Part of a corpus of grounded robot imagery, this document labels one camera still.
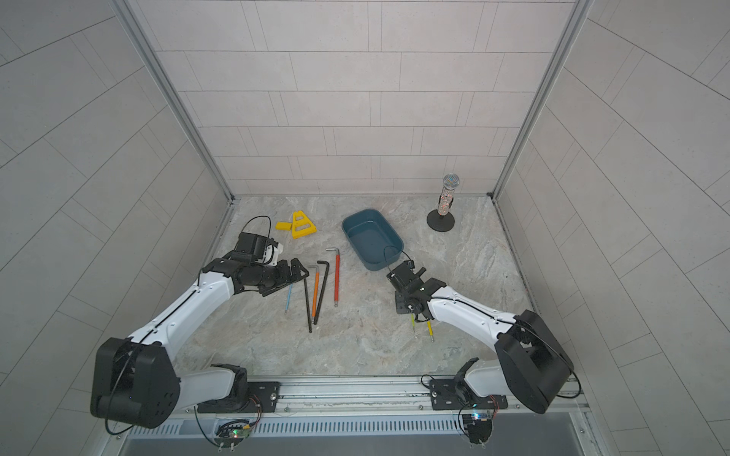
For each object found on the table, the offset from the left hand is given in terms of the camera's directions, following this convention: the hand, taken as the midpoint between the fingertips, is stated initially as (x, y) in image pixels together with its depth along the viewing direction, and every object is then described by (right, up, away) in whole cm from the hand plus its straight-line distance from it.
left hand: (303, 274), depth 83 cm
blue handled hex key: (-6, -8, +6) cm, 11 cm away
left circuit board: (-12, -33, -18) cm, 40 cm away
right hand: (+31, -9, +4) cm, 32 cm away
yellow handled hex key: (+37, -16, -1) cm, 41 cm away
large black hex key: (+4, -8, +5) cm, 10 cm away
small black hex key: (0, -10, +3) cm, 11 cm away
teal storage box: (+21, +8, +25) cm, 34 cm away
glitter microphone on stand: (+47, +16, +25) cm, 55 cm away
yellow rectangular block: (-14, +14, +23) cm, 30 cm away
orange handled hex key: (+2, -7, +6) cm, 9 cm away
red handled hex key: (+9, -2, +10) cm, 14 cm away
